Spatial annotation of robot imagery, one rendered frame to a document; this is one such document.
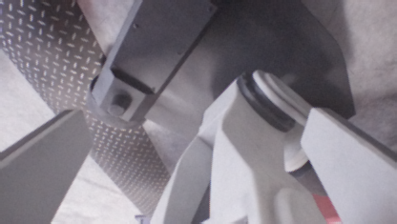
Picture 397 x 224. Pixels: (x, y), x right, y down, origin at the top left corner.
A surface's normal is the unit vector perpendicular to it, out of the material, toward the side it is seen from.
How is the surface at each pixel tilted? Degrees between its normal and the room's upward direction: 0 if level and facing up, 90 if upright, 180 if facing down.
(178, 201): 90
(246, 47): 0
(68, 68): 0
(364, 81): 0
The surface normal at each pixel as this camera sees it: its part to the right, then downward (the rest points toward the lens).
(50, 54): -0.02, 0.62
